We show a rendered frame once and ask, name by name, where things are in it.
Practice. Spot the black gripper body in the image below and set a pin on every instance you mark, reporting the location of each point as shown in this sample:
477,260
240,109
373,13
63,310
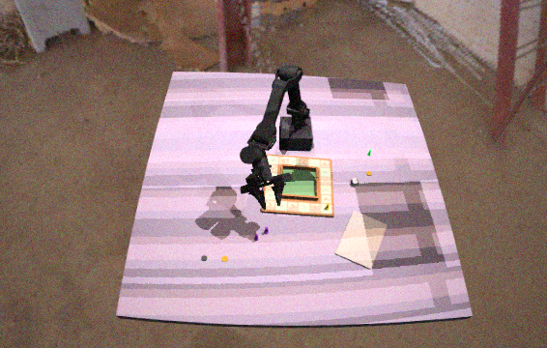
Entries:
275,180

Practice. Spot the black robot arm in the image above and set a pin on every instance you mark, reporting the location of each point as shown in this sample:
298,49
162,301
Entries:
264,135

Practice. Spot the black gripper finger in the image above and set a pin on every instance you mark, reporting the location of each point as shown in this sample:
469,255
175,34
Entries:
259,195
278,193

